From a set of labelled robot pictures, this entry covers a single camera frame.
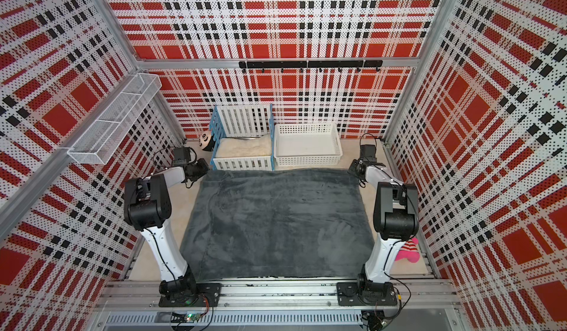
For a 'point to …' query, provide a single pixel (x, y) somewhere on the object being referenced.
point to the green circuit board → (193, 318)
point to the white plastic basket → (306, 144)
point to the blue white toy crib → (243, 138)
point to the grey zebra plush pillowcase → (277, 224)
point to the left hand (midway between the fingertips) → (212, 165)
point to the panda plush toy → (206, 142)
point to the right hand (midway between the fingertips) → (358, 167)
